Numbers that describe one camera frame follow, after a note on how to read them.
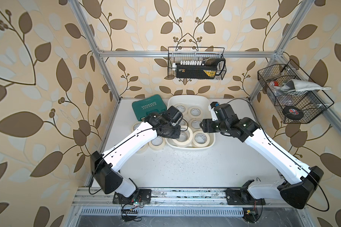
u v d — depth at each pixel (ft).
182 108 3.68
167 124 1.68
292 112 2.37
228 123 1.75
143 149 2.92
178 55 2.99
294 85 2.10
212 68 2.75
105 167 1.31
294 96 2.31
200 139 3.16
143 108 3.55
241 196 2.20
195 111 3.67
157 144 3.08
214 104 2.18
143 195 2.47
